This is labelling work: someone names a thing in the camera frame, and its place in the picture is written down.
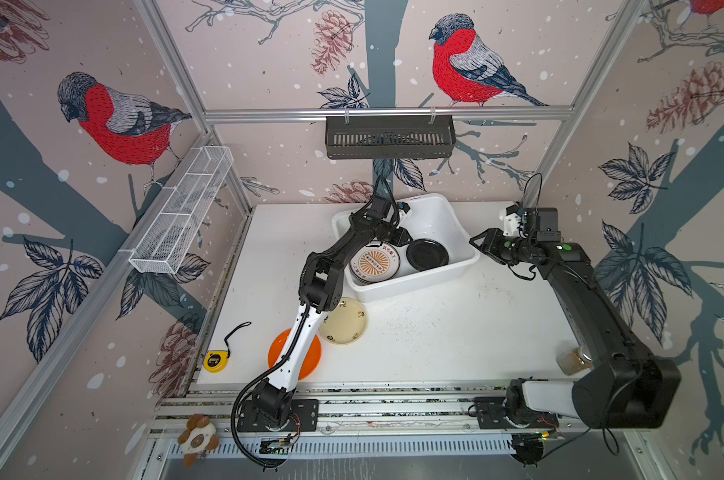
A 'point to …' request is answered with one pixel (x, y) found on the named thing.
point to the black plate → (426, 254)
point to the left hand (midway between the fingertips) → (411, 238)
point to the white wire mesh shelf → (167, 238)
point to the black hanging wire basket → (389, 139)
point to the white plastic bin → (436, 217)
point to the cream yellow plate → (346, 324)
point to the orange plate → (311, 360)
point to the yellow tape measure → (216, 361)
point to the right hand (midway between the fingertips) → (473, 244)
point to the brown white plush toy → (199, 437)
